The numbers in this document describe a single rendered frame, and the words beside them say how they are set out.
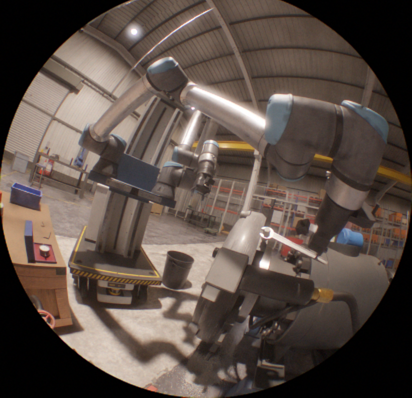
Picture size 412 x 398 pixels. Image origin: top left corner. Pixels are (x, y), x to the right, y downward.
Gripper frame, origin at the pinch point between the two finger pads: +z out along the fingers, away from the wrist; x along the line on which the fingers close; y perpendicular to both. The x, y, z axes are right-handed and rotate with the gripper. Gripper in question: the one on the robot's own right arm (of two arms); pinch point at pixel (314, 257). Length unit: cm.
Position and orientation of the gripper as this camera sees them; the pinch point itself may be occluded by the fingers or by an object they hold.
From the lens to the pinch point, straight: 46.3
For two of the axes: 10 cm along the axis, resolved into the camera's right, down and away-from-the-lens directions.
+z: 1.0, 8.0, 5.9
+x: -6.8, 4.9, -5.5
